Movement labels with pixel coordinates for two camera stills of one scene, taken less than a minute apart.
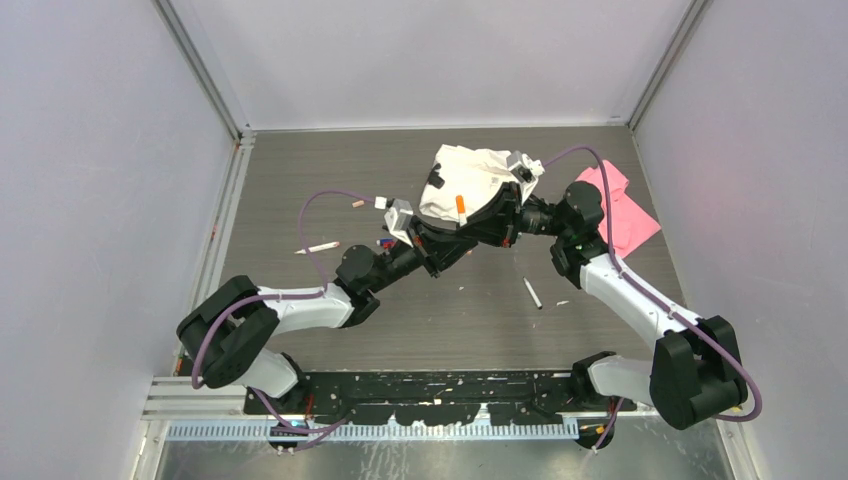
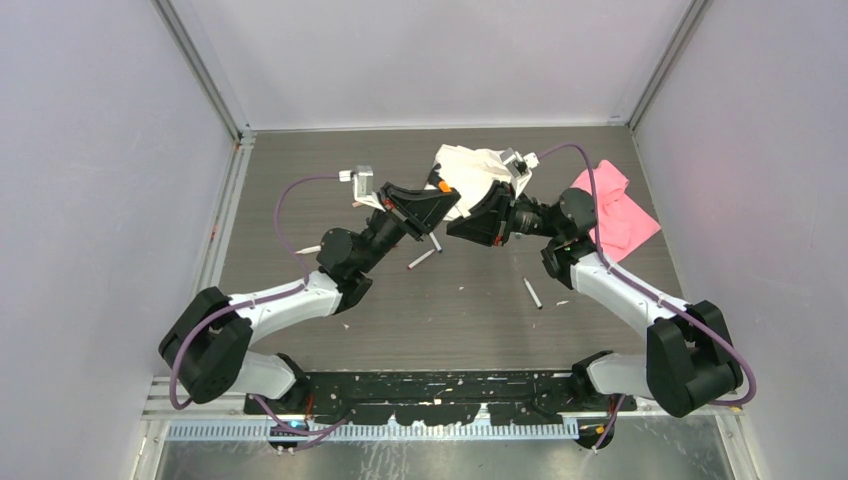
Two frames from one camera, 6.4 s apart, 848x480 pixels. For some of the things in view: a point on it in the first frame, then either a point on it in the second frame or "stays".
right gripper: [507, 206] stays
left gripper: [435, 246] → [424, 210]
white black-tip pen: [533, 293] stays
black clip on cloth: [434, 178] stays
